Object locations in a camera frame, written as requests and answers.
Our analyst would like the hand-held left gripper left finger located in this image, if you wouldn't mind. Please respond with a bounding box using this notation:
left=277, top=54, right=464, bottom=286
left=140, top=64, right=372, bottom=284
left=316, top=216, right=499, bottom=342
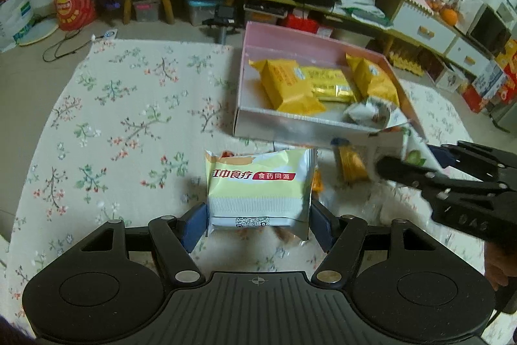
left=77, top=203, right=208, bottom=285

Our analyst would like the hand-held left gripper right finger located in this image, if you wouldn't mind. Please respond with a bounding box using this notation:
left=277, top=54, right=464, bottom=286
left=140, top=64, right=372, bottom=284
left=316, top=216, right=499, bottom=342
left=310, top=201, right=440, bottom=285

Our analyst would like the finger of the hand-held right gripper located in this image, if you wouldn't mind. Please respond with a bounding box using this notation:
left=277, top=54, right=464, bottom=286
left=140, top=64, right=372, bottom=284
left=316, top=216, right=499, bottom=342
left=436, top=141, right=517, bottom=176
left=375, top=155, right=449, bottom=196

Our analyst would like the white green nut packet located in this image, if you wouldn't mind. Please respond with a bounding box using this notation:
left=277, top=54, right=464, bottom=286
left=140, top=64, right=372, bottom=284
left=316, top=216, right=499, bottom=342
left=343, top=96, right=409, bottom=128
left=365, top=124, right=444, bottom=183

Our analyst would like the orange snack packet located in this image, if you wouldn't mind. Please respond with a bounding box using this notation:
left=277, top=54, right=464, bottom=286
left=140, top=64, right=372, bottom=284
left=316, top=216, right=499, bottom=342
left=332, top=138, right=371, bottom=185

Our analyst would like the pale yellow packet red label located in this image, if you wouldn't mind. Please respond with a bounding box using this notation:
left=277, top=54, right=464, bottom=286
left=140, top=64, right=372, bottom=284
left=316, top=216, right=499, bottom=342
left=205, top=147, right=318, bottom=241

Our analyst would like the yellow snack packet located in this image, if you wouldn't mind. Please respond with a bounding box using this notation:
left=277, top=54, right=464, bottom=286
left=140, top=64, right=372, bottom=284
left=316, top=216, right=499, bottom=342
left=248, top=59, right=326, bottom=115
left=346, top=53, right=400, bottom=107

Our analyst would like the yellow gold-striped packet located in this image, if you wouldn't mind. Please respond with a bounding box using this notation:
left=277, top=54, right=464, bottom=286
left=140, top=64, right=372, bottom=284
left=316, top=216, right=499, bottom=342
left=301, top=66, right=362, bottom=103

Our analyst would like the pink silver cardboard box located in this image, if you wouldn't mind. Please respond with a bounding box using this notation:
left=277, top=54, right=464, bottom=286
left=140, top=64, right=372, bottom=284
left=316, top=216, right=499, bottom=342
left=232, top=22, right=429, bottom=152

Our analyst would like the person's right hand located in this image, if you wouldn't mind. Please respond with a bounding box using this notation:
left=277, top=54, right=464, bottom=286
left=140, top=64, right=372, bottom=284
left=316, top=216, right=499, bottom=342
left=485, top=244, right=513, bottom=286

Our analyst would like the blue white carton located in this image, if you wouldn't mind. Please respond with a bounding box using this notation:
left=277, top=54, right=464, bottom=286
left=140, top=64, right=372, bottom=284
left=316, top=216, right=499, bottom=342
left=472, top=60, right=509, bottom=95

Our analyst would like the white printed box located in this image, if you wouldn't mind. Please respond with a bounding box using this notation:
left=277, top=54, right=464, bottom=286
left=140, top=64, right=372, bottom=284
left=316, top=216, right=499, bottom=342
left=435, top=62, right=471, bottom=91

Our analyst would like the orange red carton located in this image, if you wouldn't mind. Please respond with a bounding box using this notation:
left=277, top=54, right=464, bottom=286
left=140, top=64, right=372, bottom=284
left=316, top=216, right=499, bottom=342
left=495, top=42, right=517, bottom=103

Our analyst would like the yellow egg tray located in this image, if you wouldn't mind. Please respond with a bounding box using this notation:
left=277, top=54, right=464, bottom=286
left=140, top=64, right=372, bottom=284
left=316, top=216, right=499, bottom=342
left=390, top=50, right=429, bottom=76

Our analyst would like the black microwave oven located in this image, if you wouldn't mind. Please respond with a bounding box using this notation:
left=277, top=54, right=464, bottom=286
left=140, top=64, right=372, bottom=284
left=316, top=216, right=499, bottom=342
left=469, top=3, right=513, bottom=55

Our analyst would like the floral tablecloth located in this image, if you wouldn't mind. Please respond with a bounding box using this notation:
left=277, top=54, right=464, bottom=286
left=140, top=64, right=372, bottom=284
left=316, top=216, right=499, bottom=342
left=0, top=38, right=497, bottom=333

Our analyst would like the white plastic bin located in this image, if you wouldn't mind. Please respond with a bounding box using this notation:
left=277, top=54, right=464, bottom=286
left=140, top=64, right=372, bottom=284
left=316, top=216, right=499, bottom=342
left=331, top=27, right=370, bottom=47

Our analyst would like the white small appliance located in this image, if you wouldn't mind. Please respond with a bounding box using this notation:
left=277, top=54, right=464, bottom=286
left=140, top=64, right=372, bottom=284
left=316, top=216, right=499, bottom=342
left=497, top=0, right=517, bottom=20

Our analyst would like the low wooden cabinet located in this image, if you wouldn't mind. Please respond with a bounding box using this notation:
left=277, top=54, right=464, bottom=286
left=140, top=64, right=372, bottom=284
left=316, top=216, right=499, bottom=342
left=287, top=0, right=495, bottom=71

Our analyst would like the pile of white green papers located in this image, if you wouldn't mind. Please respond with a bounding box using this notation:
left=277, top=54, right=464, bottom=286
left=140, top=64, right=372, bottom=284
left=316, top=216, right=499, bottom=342
left=335, top=0, right=394, bottom=27

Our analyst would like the red gift box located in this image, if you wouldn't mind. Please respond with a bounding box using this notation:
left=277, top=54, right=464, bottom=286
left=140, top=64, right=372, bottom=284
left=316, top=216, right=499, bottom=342
left=279, top=14, right=334, bottom=38

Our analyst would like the black tripod stand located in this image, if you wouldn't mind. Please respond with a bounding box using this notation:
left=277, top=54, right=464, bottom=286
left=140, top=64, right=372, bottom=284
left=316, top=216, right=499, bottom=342
left=202, top=5, right=243, bottom=44

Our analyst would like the black flat device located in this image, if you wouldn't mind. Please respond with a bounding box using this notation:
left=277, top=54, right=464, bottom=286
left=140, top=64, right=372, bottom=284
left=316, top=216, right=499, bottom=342
left=243, top=1, right=289, bottom=16

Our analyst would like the clear storage bin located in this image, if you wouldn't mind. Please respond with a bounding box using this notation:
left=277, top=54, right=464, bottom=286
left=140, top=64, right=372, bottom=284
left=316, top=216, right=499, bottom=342
left=184, top=0, right=221, bottom=26

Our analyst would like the clear bin pink lid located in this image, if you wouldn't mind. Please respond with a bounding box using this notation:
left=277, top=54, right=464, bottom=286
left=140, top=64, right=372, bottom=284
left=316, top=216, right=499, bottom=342
left=133, top=0, right=162, bottom=22

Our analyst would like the round white board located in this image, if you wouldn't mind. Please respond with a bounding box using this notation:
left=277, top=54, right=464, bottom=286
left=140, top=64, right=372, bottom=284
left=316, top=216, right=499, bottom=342
left=18, top=21, right=59, bottom=47

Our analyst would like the white paper bag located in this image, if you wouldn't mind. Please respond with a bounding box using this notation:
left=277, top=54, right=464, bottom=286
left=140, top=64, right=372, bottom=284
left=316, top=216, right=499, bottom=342
left=0, top=0, right=35, bottom=50

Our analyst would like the white drawer yellow handle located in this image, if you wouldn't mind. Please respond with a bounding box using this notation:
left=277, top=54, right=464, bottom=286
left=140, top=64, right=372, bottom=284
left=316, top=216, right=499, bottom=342
left=446, top=37, right=491, bottom=68
left=391, top=2, right=459, bottom=47

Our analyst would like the black floor cable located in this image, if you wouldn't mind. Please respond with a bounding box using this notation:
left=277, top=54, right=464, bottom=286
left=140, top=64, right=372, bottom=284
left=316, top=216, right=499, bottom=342
left=42, top=29, right=118, bottom=63

